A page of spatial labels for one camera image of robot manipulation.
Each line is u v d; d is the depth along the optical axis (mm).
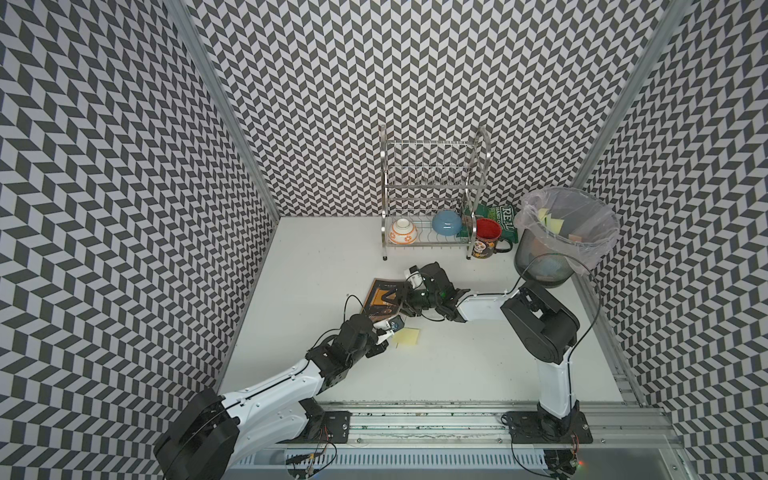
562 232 992
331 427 727
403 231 1020
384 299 875
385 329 686
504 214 1153
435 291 754
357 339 633
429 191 1146
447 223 1092
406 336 882
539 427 662
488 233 1071
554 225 978
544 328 512
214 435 403
